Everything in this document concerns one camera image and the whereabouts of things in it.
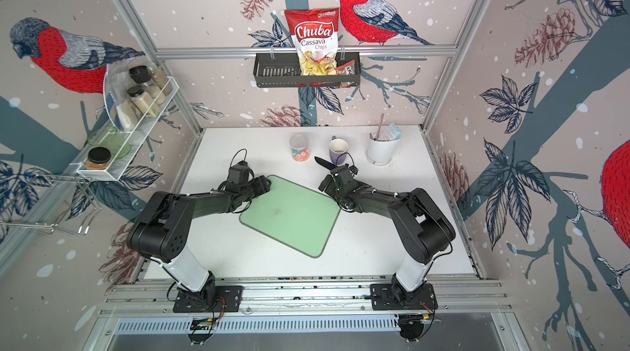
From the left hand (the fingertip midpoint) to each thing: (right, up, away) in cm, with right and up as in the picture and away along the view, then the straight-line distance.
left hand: (269, 181), depth 98 cm
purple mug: (+29, +13, +6) cm, 32 cm away
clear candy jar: (+12, +14, +6) cm, 19 cm away
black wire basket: (+5, +45, -3) cm, 45 cm away
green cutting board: (+14, -14, -4) cm, 20 cm away
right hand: (+24, -2, -3) cm, 24 cm away
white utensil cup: (+46, +12, 0) cm, 48 cm away
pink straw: (+47, +24, +6) cm, 53 cm away
